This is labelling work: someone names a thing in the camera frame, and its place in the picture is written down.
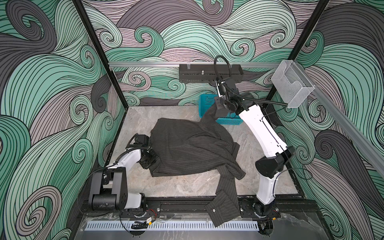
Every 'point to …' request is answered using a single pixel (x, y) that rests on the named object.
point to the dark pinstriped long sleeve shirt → (180, 145)
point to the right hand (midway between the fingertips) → (224, 97)
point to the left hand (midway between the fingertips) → (156, 159)
